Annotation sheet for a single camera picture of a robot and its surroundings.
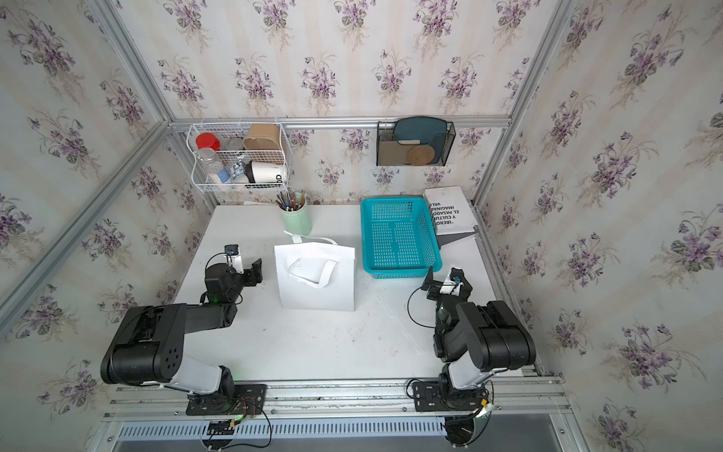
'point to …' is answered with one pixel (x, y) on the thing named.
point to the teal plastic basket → (398, 237)
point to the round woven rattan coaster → (421, 155)
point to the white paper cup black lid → (259, 172)
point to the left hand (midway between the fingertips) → (254, 262)
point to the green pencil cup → (296, 212)
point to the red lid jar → (207, 140)
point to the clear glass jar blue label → (211, 168)
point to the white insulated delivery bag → (316, 274)
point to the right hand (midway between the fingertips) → (449, 271)
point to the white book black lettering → (449, 210)
